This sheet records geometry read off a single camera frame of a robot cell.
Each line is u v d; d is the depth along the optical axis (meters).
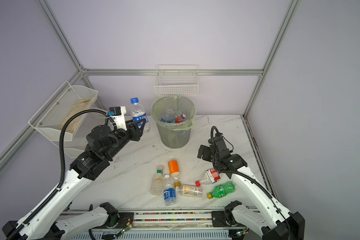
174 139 0.93
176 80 0.96
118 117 0.52
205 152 0.69
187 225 0.73
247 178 0.46
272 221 0.39
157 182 0.86
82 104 0.84
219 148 0.56
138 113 0.59
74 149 0.76
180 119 0.96
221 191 0.78
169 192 0.77
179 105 0.96
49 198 0.39
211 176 0.85
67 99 0.80
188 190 0.78
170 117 1.01
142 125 0.60
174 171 0.86
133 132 0.53
